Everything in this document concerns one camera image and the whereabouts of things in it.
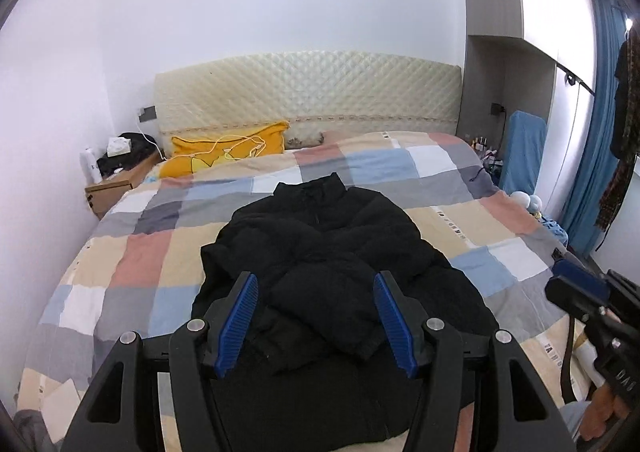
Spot black puffer jacket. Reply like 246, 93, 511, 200
192, 175, 498, 451

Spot person's right hand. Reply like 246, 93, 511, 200
579, 383, 630, 441

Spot plaid patchwork duvet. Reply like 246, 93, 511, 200
16, 129, 594, 452

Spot blue curtain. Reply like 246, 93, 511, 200
561, 0, 634, 257

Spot beige paper booklet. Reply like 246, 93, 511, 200
41, 380, 80, 442

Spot white plush toy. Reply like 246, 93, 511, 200
510, 191, 542, 218

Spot grey blanket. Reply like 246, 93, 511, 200
13, 410, 63, 452

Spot wooden nightstand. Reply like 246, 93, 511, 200
85, 153, 160, 219

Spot dark hanging scarf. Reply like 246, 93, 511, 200
596, 26, 639, 231

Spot yellow pillow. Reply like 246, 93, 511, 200
158, 121, 290, 178

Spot white bottle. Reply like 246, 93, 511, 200
82, 148, 102, 183

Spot small bottles on shelf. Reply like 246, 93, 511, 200
466, 136, 498, 167

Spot blue towel covered chair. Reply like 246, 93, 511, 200
499, 110, 547, 194

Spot cream quilted headboard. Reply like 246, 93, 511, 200
153, 50, 462, 148

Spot black wall socket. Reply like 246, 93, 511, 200
138, 106, 157, 123

